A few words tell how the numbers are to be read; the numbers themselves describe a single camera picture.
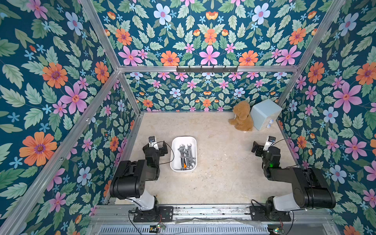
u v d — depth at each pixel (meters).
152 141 0.79
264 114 0.99
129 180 0.46
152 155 0.70
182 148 0.98
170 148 0.86
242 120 1.01
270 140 0.78
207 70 0.94
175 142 0.98
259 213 0.73
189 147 0.99
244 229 0.70
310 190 0.45
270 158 0.71
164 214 0.73
